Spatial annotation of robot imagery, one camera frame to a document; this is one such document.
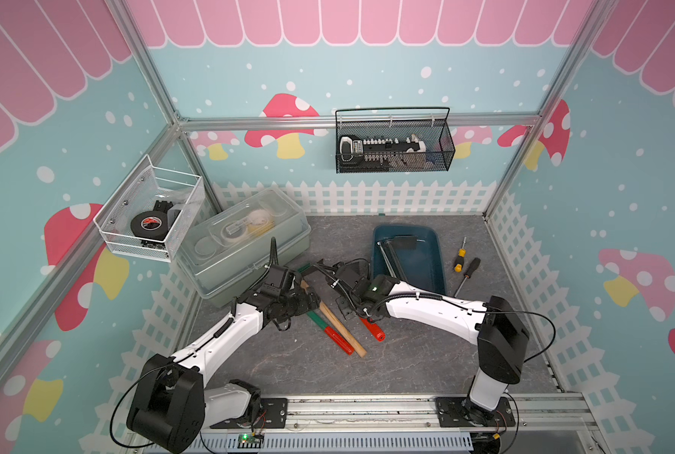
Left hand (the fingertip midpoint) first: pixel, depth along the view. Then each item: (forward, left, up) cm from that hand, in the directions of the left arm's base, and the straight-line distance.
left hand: (308, 308), depth 85 cm
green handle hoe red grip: (-6, -8, -5) cm, 12 cm away
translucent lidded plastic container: (+11, +24, +13) cm, 29 cm away
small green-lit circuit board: (-33, +13, -10) cm, 37 cm away
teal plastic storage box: (+20, -39, -6) cm, 44 cm away
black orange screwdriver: (+23, -59, -6) cm, 64 cm away
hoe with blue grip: (+21, -27, -3) cm, 35 cm away
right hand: (+1, -12, +3) cm, 12 cm away
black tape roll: (+10, +38, +26) cm, 48 cm away
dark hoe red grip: (+33, -32, -8) cm, 47 cm away
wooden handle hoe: (-11, -16, -6) cm, 20 cm away
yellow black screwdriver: (+21, -52, -6) cm, 57 cm away
